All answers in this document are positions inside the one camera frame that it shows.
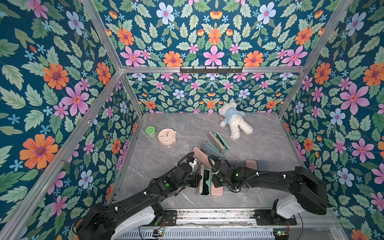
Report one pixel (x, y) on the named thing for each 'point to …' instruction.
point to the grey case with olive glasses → (211, 149)
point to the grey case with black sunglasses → (204, 188)
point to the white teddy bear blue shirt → (232, 116)
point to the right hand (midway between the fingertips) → (214, 177)
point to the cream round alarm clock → (167, 136)
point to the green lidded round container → (150, 131)
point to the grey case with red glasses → (262, 165)
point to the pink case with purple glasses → (251, 164)
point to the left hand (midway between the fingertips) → (204, 178)
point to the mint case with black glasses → (219, 142)
